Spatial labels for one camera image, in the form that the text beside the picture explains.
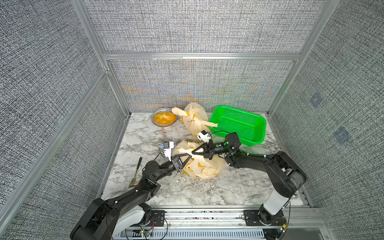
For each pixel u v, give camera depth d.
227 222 0.73
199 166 0.72
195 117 0.90
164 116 1.09
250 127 1.10
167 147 0.68
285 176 0.48
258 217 0.72
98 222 0.43
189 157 0.71
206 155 0.69
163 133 1.07
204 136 0.75
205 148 0.70
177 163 0.65
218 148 0.70
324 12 0.72
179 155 0.71
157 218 0.73
